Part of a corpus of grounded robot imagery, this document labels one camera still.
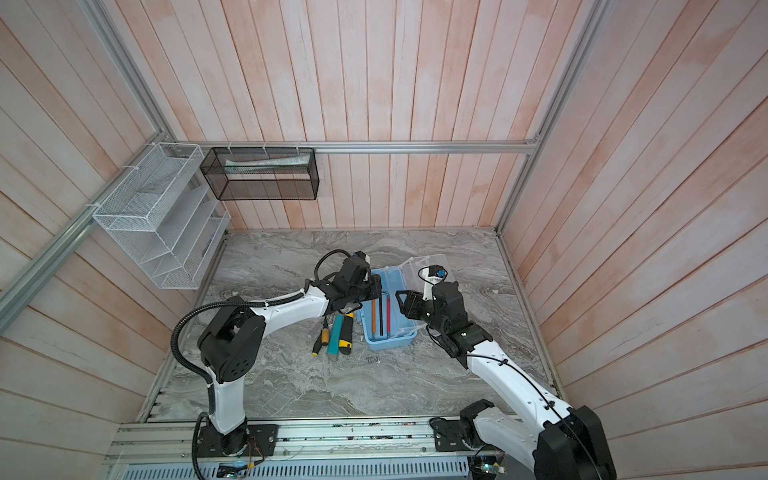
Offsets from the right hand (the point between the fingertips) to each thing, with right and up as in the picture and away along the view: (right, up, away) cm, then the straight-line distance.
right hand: (402, 293), depth 81 cm
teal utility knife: (-20, -14, +9) cm, 26 cm away
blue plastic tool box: (-5, -10, +9) cm, 15 cm away
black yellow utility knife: (-17, -16, +8) cm, 24 cm away
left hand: (-5, -1, +10) cm, 11 cm away
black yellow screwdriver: (-24, -15, +6) cm, 29 cm away
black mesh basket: (-48, +40, +23) cm, 66 cm away
